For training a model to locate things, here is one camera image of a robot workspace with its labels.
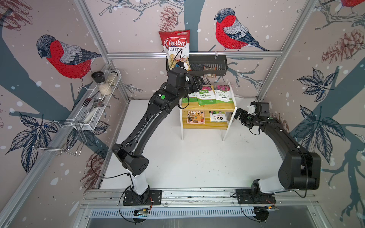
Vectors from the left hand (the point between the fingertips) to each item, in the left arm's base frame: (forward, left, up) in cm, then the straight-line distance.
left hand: (203, 77), depth 66 cm
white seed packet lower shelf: (-1, -12, -30) cm, 32 cm away
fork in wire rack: (-5, +59, -11) cm, 60 cm away
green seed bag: (-1, +5, -14) cm, 15 cm away
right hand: (0, -23, -30) cm, 38 cm away
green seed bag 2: (0, -3, -13) cm, 14 cm away
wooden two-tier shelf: (-9, -14, -15) cm, 22 cm away
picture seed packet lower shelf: (-1, +2, -30) cm, 30 cm away
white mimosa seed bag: (+2, -12, -13) cm, 18 cm away
